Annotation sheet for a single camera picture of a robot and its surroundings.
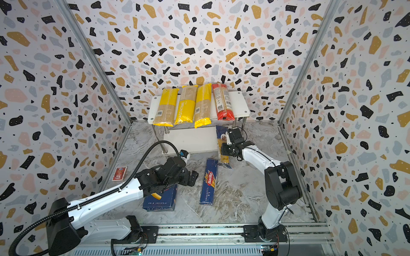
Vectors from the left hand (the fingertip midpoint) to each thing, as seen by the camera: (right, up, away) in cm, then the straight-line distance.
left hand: (193, 172), depth 77 cm
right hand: (+15, +10, +16) cm, 24 cm away
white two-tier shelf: (0, +15, +27) cm, 31 cm away
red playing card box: (-45, -4, +15) cm, 48 cm away
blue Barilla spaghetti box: (+7, -10, +9) cm, 15 cm away
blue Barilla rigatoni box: (-13, -15, +1) cm, 20 cm away
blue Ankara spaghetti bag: (+14, +20, +21) cm, 32 cm away
